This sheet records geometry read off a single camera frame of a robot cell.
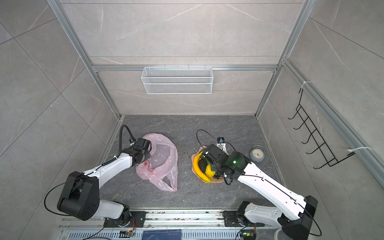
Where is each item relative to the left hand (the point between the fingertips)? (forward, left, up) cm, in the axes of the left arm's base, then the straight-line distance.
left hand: (144, 151), depth 90 cm
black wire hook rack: (-8, -86, +27) cm, 90 cm away
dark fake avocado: (-9, -36, -2) cm, 37 cm away
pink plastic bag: (-11, -11, -1) cm, 16 cm away
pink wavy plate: (-18, -41, -3) cm, 44 cm away
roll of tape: (-44, -68, -4) cm, 81 cm away
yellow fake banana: (-11, -32, -1) cm, 34 cm away
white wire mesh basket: (+42, -21, +23) cm, 53 cm away
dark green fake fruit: (-5, -36, +3) cm, 36 cm away
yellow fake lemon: (-14, -39, -1) cm, 41 cm away
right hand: (-13, -43, +13) cm, 47 cm away
